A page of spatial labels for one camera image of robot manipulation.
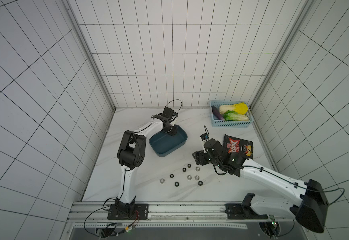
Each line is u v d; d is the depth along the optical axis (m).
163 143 0.98
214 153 0.58
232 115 1.04
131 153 0.55
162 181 0.83
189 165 0.88
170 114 0.82
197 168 0.87
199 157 0.69
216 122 1.04
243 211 0.64
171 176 0.85
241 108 1.07
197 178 0.83
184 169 0.87
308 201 0.39
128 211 0.64
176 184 0.81
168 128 0.87
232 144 0.97
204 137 0.70
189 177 0.83
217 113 1.13
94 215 0.64
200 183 0.81
